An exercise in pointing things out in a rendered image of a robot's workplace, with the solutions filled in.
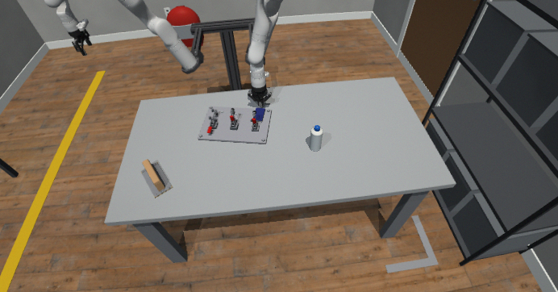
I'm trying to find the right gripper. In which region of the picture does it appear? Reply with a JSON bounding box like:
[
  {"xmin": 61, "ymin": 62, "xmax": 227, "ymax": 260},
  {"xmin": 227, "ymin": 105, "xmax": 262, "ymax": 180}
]
[{"xmin": 68, "ymin": 29, "xmax": 92, "ymax": 56}]

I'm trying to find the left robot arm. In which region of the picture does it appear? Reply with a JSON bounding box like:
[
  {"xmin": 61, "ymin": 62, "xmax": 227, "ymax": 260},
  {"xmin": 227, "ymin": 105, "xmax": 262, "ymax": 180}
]
[{"xmin": 248, "ymin": 0, "xmax": 283, "ymax": 88}]

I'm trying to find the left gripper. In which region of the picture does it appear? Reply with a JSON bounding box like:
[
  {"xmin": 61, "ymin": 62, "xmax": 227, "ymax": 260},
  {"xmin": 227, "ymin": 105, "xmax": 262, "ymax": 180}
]
[{"xmin": 248, "ymin": 84, "xmax": 272, "ymax": 107}]

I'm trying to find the white bottle with blue cap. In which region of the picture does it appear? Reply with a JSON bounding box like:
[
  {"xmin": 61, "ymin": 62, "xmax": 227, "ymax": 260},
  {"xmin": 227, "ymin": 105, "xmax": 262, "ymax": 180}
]
[{"xmin": 310, "ymin": 125, "xmax": 323, "ymax": 152}]

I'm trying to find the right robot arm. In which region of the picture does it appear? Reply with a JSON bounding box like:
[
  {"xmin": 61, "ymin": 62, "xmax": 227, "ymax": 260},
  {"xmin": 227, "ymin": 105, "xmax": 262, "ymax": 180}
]
[{"xmin": 44, "ymin": 0, "xmax": 197, "ymax": 69}]

